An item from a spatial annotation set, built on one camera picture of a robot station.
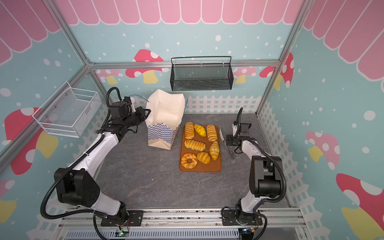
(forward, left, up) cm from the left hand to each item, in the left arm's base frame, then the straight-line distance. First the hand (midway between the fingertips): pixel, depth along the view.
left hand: (151, 112), depth 82 cm
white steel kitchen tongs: (-14, -49, -28) cm, 58 cm away
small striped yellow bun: (-14, -30, -24) cm, 41 cm away
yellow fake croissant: (+8, -27, -25) cm, 38 cm away
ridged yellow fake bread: (+7, -20, -25) cm, 32 cm away
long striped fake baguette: (-9, -37, -24) cm, 45 cm away
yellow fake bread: (-5, -24, -24) cm, 34 cm away
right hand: (-2, -48, -20) cm, 52 cm away
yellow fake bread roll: (+3, -36, -25) cm, 43 cm away
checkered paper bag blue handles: (+16, -4, -15) cm, 23 cm away
